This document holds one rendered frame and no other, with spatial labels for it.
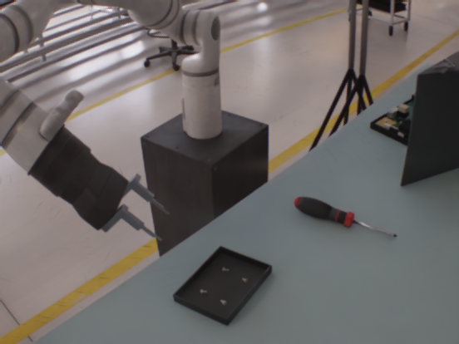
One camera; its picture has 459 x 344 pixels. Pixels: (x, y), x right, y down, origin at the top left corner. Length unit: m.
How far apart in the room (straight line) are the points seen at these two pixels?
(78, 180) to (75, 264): 1.64
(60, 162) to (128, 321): 0.21
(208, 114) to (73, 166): 0.68
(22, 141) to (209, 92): 0.70
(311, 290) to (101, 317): 0.27
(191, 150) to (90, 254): 1.15
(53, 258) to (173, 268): 1.64
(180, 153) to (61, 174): 0.65
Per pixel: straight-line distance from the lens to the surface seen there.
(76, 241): 2.31
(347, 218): 0.71
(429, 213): 0.78
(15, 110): 0.56
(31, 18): 0.66
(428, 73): 0.74
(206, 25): 1.10
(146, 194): 0.61
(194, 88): 1.16
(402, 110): 1.03
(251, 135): 1.24
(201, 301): 0.60
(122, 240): 2.25
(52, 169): 0.56
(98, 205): 0.56
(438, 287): 0.66
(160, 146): 1.22
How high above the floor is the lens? 1.46
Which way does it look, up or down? 33 degrees down
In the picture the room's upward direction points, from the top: 2 degrees counter-clockwise
